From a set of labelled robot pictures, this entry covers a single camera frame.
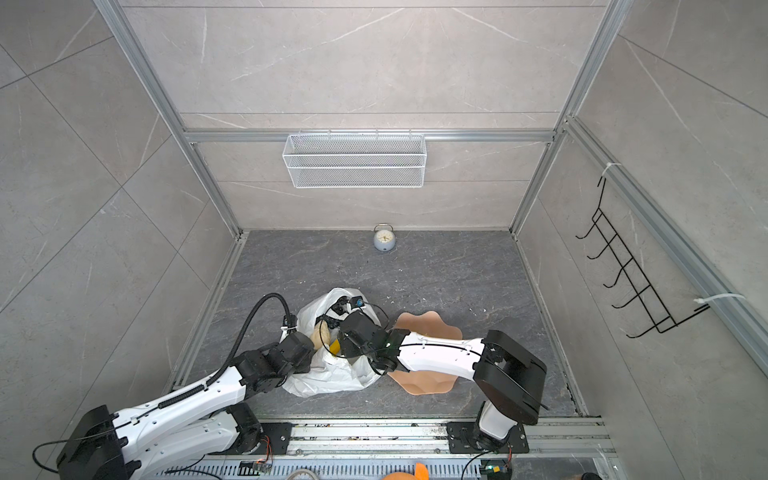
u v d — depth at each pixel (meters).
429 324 0.91
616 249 0.72
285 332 0.73
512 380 0.42
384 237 1.14
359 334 0.62
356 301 0.74
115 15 0.68
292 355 0.63
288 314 0.72
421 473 0.66
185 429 0.54
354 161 1.01
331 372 0.71
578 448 0.73
